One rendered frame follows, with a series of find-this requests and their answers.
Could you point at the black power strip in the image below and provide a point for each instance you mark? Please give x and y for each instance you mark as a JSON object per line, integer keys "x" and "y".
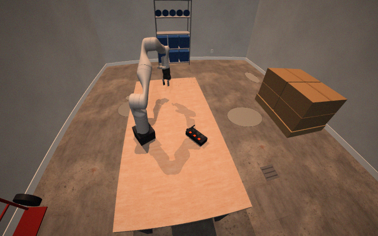
{"x": 195, "y": 135}

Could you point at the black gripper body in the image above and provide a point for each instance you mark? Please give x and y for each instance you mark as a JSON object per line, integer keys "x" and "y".
{"x": 165, "y": 70}

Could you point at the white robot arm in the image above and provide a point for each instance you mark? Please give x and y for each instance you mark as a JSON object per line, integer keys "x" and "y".
{"x": 144, "y": 70}

